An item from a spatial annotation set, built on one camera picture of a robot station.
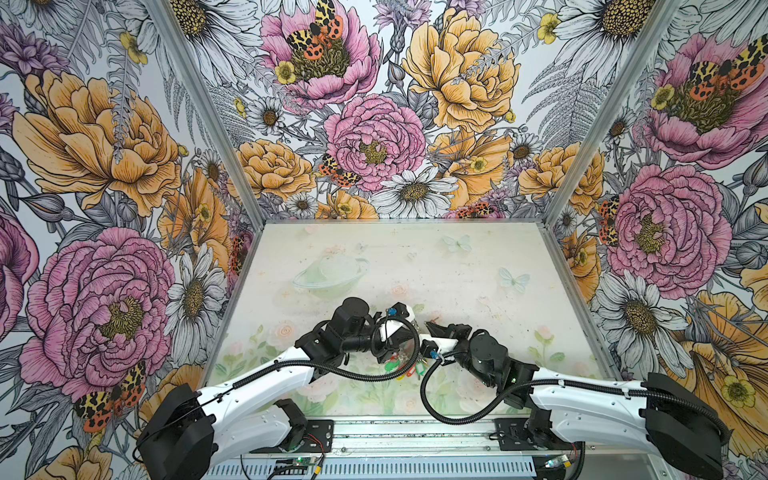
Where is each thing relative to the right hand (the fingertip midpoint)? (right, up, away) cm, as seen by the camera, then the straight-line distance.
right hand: (433, 327), depth 79 cm
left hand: (-7, -2, -3) cm, 8 cm away
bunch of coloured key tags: (-8, 0, -27) cm, 28 cm away
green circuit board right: (+28, -30, -7) cm, 42 cm away
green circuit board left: (-32, -30, -7) cm, 44 cm away
